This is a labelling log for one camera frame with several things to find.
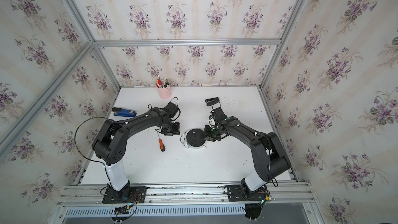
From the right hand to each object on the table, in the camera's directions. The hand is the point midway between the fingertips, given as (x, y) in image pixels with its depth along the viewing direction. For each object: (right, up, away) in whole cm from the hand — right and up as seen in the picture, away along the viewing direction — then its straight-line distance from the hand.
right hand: (204, 137), depth 87 cm
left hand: (-15, +1, +5) cm, 15 cm away
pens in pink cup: (-31, +32, +20) cm, 49 cm away
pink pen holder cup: (-28, +27, +25) cm, 46 cm away
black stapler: (+6, +20, +21) cm, 30 cm away
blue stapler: (-56, +13, +15) cm, 60 cm away
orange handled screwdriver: (-24, -5, +1) cm, 25 cm away
